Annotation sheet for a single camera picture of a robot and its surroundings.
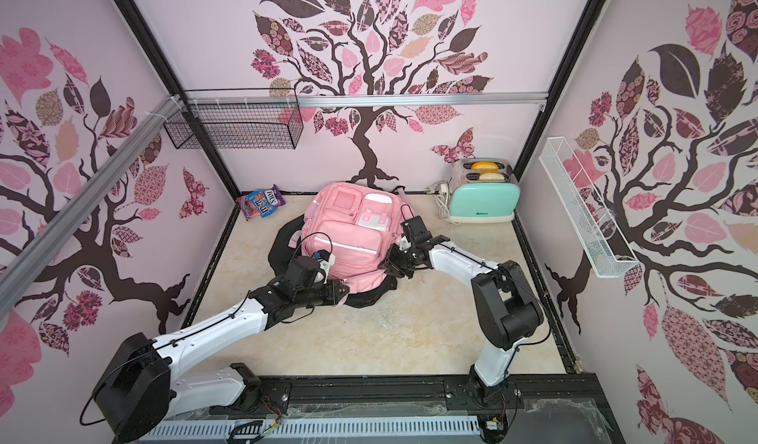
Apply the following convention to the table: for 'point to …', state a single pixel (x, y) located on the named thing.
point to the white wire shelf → (586, 209)
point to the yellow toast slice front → (492, 177)
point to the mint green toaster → (488, 191)
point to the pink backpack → (356, 224)
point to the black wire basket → (237, 128)
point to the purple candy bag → (261, 202)
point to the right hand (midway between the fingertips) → (379, 270)
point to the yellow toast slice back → (485, 166)
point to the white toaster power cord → (441, 192)
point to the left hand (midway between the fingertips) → (347, 296)
